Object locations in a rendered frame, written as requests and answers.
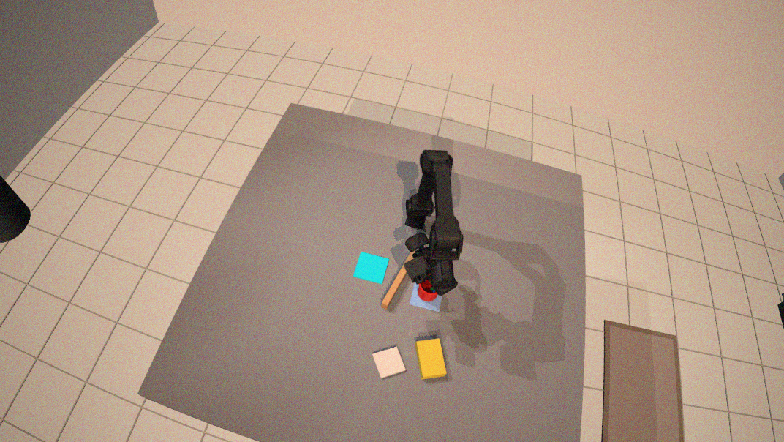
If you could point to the yellow rectangular block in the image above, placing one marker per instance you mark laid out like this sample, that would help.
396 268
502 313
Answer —
431 362

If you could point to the red cup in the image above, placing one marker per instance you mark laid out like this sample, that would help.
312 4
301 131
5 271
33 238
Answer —
425 293

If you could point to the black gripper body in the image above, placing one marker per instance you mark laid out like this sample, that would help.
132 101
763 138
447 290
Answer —
417 242

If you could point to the orange long flat bar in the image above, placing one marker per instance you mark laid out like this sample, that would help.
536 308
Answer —
396 283

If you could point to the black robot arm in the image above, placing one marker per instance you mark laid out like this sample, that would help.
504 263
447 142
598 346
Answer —
445 234

